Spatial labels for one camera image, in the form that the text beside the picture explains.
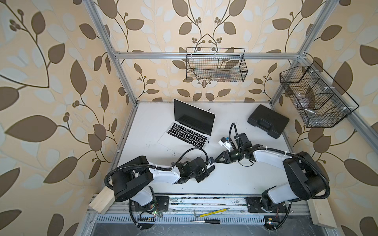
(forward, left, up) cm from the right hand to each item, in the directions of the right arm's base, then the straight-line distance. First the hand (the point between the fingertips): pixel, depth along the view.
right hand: (217, 161), depth 84 cm
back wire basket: (+54, -4, +30) cm, 62 cm away
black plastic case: (+27, -43, 0) cm, 51 cm away
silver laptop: (+27, +14, -3) cm, 30 cm away
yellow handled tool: (-25, +5, -5) cm, 25 cm away
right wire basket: (+17, -51, +29) cm, 62 cm away
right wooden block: (-27, -47, -2) cm, 54 cm away
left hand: (-2, +7, -3) cm, 8 cm away
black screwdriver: (-28, +8, -4) cm, 29 cm away
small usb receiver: (+15, +3, -4) cm, 16 cm away
